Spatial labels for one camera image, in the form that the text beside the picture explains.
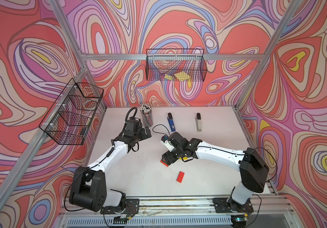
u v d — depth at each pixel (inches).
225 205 28.6
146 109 36.7
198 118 41.6
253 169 17.3
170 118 42.4
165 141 29.5
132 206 28.6
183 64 37.3
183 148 24.6
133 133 26.1
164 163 33.7
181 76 35.8
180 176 32.8
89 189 16.3
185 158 28.3
